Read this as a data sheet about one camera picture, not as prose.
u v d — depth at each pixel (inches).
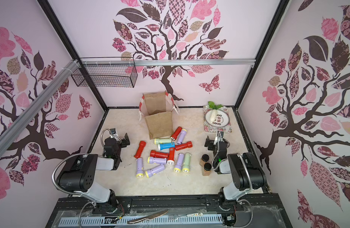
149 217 27.4
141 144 37.3
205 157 32.1
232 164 19.0
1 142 19.7
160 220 27.4
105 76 47.9
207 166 30.6
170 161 34.4
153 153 35.4
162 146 36.2
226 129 42.0
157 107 42.3
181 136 39.4
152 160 34.3
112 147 27.9
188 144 37.3
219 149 27.2
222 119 43.5
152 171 32.5
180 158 34.5
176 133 39.6
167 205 29.3
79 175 17.9
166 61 36.9
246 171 17.2
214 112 43.9
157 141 37.3
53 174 17.0
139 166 33.1
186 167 33.2
